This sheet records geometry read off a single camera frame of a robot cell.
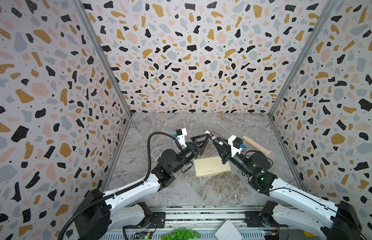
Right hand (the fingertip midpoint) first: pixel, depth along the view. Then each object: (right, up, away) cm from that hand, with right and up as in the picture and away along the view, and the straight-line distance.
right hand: (215, 138), depth 64 cm
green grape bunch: (-15, -43, +4) cm, 46 cm away
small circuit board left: (-33, -46, +6) cm, 57 cm away
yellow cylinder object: (+31, -33, -12) cm, 47 cm away
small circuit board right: (+27, -47, +7) cm, 54 cm away
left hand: (-3, +1, -3) cm, 4 cm away
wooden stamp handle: (+38, -12, +31) cm, 50 cm away
